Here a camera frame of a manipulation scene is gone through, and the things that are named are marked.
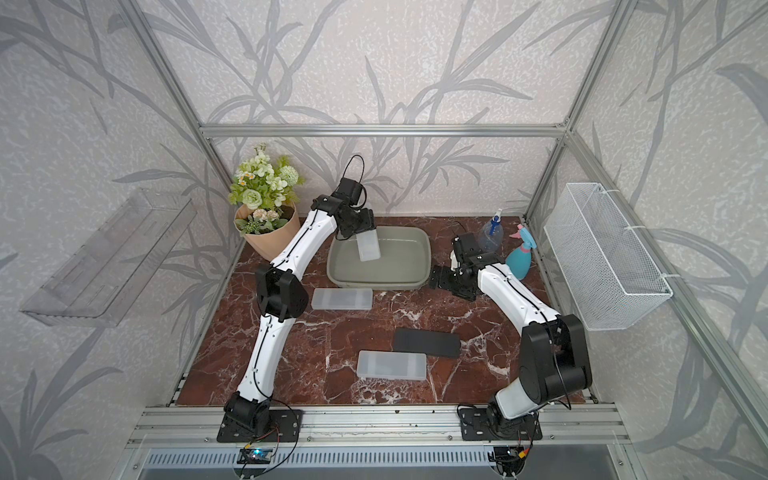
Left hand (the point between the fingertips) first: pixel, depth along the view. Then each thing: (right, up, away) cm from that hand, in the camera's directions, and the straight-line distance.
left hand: (369, 223), depth 99 cm
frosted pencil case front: (+8, -41, -15) cm, 45 cm away
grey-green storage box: (+12, -13, +7) cm, 19 cm away
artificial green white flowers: (-31, +10, -9) cm, 34 cm away
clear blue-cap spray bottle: (+41, -3, +1) cm, 41 cm away
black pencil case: (+20, -36, -10) cm, 43 cm away
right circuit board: (+37, -59, -27) cm, 75 cm away
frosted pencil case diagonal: (0, -7, 0) cm, 7 cm away
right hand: (+23, -19, -10) cm, 31 cm away
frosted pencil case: (-8, -25, -4) cm, 26 cm away
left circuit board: (-24, -57, -28) cm, 68 cm away
